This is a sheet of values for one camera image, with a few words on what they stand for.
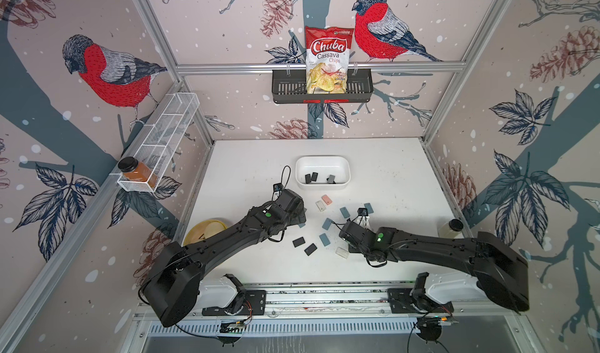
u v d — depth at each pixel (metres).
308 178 1.06
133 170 0.60
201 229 0.85
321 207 0.95
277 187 0.76
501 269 0.42
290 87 0.95
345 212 0.95
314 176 1.07
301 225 0.91
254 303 0.73
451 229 0.81
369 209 0.96
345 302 0.75
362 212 0.76
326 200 0.98
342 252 0.83
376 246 0.61
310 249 0.85
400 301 0.73
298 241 0.87
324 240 0.88
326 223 0.92
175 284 0.40
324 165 1.08
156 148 0.76
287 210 0.65
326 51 0.85
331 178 1.04
